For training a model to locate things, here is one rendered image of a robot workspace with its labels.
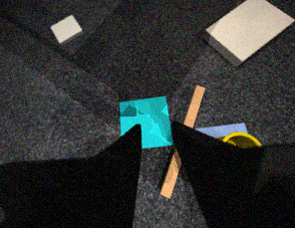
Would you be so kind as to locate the tan flat bar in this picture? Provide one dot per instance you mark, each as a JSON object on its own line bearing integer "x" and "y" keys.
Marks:
{"x": 175, "y": 162}

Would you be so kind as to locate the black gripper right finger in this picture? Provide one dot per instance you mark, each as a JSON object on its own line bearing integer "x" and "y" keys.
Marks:
{"x": 229, "y": 181}

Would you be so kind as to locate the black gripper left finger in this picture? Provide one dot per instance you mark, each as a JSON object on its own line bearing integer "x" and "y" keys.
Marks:
{"x": 107, "y": 181}

